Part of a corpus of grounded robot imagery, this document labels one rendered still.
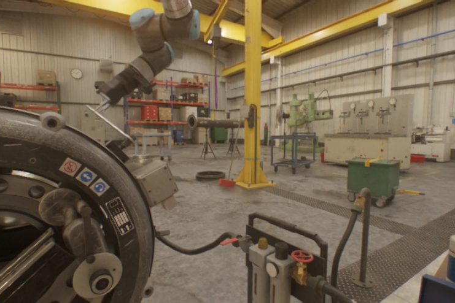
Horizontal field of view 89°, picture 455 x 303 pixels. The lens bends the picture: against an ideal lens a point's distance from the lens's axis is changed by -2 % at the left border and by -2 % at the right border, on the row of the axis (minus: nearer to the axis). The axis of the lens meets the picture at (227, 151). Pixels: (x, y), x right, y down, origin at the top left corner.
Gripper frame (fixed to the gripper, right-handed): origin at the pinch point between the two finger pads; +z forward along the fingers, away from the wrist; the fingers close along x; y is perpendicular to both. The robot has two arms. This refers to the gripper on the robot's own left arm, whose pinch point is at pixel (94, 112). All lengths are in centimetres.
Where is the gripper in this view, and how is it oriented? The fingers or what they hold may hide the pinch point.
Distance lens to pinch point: 91.0
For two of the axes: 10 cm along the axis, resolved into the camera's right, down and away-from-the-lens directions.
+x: 0.7, -4.6, -8.8
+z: -6.0, 6.9, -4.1
